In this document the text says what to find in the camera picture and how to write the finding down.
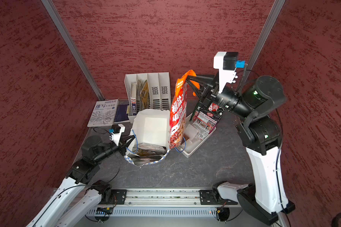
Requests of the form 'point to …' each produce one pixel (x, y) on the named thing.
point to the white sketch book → (104, 113)
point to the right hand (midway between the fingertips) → (184, 82)
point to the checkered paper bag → (150, 126)
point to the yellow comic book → (145, 94)
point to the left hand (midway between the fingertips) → (134, 138)
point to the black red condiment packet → (206, 118)
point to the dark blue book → (121, 114)
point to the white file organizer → (159, 90)
